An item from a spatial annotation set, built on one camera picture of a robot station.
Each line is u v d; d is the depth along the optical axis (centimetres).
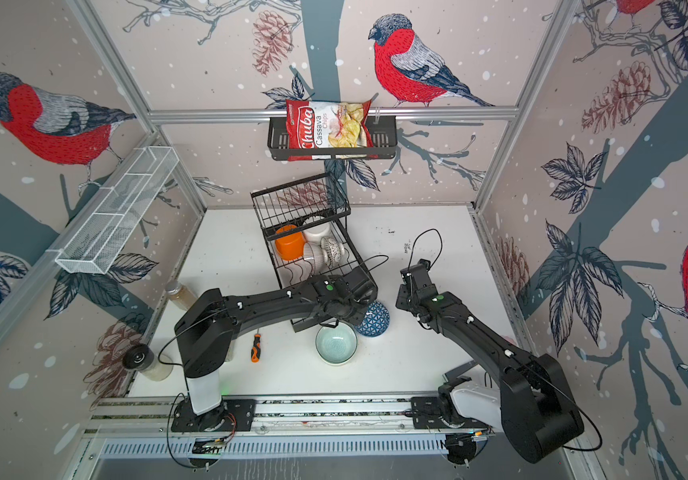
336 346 82
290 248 99
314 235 104
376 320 90
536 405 40
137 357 73
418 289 66
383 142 94
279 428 73
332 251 95
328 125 88
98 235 74
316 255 92
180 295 88
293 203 126
